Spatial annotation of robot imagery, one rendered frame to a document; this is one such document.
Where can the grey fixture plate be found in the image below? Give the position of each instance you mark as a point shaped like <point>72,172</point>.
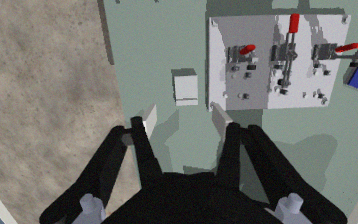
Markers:
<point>264,31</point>

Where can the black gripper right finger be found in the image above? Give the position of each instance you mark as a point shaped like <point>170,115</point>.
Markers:
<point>293,200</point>

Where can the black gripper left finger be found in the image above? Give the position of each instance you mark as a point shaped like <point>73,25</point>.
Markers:
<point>85,200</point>

